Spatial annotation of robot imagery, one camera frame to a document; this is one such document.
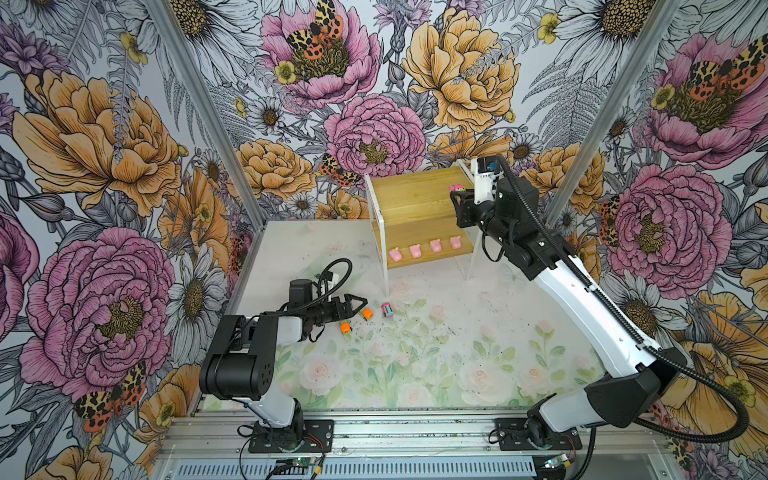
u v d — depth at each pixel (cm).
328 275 86
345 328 90
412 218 78
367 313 94
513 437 73
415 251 89
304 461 71
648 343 40
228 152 100
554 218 123
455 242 92
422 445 74
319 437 73
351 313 82
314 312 80
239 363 46
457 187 69
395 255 89
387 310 94
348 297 83
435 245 92
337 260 84
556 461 72
